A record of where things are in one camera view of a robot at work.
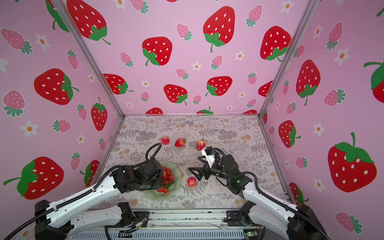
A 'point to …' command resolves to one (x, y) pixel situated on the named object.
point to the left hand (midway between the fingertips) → (162, 183)
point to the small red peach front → (191, 181)
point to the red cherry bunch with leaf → (168, 180)
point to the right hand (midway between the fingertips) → (193, 164)
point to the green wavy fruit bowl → (154, 195)
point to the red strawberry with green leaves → (180, 142)
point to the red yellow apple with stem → (200, 144)
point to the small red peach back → (165, 140)
